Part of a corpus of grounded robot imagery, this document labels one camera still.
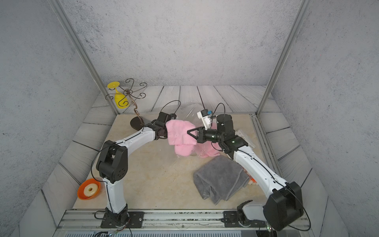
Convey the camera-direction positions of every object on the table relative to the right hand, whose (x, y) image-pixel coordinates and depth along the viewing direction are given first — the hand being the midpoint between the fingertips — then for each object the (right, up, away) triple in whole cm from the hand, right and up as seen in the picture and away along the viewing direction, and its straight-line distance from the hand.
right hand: (189, 133), depth 70 cm
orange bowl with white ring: (-54, -31, +9) cm, 63 cm away
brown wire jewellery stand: (-37, +23, +21) cm, 48 cm away
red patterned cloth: (+35, -26, +12) cm, 45 cm away
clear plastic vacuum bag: (-1, +11, +26) cm, 28 cm away
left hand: (-4, -2, +24) cm, 24 cm away
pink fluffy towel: (-2, -5, +1) cm, 6 cm away
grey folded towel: (+17, -26, +12) cm, 33 cm away
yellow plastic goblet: (-45, +20, +26) cm, 56 cm away
